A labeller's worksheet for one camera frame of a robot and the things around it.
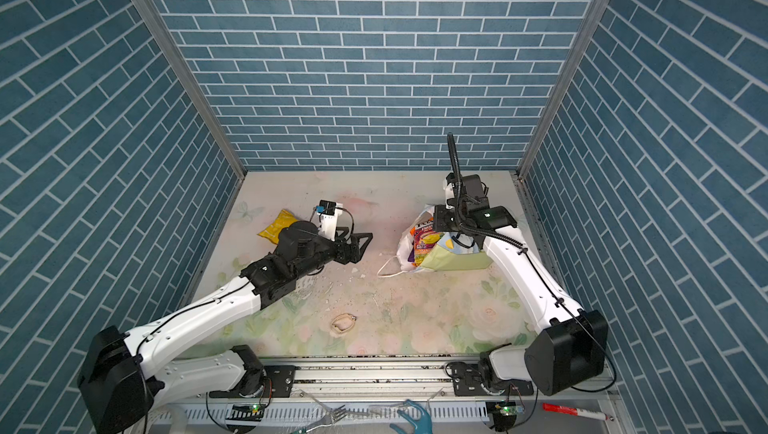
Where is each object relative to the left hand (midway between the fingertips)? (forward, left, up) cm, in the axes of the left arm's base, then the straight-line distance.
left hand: (362, 234), depth 75 cm
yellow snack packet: (+20, +30, -21) cm, 41 cm away
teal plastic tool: (-38, -15, -22) cm, 46 cm away
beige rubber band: (-14, +6, -24) cm, 28 cm away
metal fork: (-35, +6, -23) cm, 43 cm away
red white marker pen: (-36, -50, -21) cm, 65 cm away
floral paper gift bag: (-3, -24, -4) cm, 24 cm away
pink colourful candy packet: (+5, -17, -10) cm, 21 cm away
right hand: (+8, -19, -1) cm, 21 cm away
